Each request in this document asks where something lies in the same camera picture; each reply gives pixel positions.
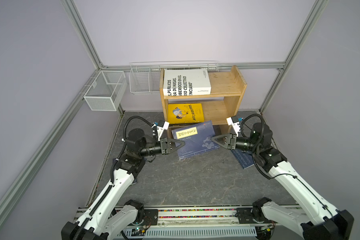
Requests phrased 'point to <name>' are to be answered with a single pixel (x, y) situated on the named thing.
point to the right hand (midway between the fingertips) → (211, 141)
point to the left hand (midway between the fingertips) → (183, 147)
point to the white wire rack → (144, 76)
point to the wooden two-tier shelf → (220, 107)
